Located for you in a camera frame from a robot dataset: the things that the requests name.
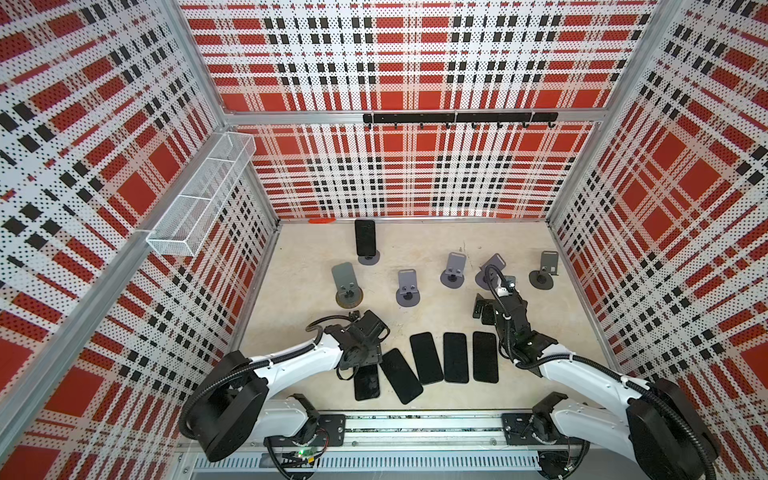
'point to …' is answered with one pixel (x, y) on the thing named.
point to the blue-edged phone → (426, 358)
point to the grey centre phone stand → (407, 294)
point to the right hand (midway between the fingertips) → (494, 298)
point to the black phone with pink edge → (455, 357)
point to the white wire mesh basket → (188, 219)
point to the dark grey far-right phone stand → (549, 267)
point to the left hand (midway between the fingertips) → (368, 361)
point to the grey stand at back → (369, 260)
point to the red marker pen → (321, 220)
